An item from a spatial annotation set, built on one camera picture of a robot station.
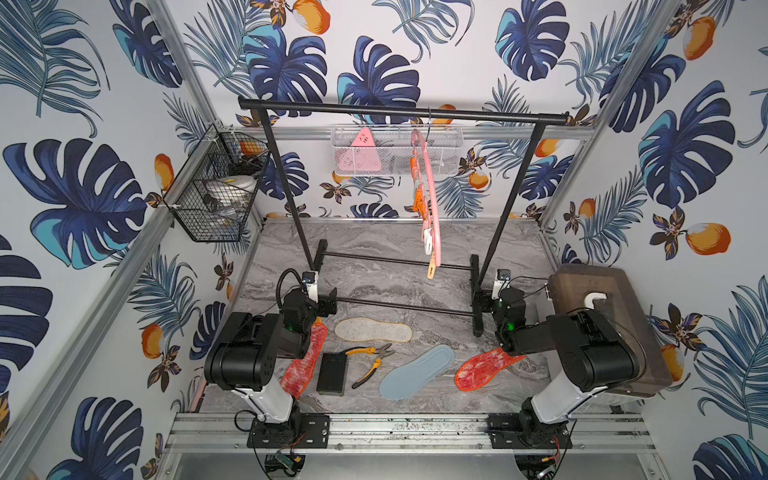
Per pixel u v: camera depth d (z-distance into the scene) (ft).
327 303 2.83
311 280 2.70
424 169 1.93
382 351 2.87
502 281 2.69
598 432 2.51
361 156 2.96
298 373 2.74
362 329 3.03
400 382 2.68
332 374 2.73
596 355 1.56
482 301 2.88
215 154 3.12
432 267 2.03
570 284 2.63
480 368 2.78
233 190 2.62
